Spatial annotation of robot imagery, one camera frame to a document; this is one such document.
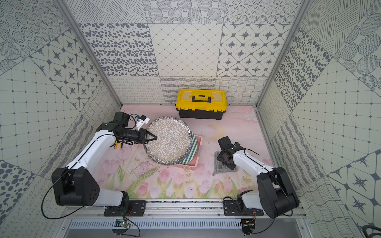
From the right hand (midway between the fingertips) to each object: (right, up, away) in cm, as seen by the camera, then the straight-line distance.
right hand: (225, 161), depth 89 cm
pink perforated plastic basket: (-19, 0, -4) cm, 20 cm away
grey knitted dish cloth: (-4, -3, -1) cm, 5 cm away
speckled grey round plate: (-30, +13, -8) cm, 34 cm away
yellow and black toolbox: (-14, +36, +10) cm, 40 cm away
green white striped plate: (-19, +6, +2) cm, 20 cm away
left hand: (-41, +17, -11) cm, 45 cm away
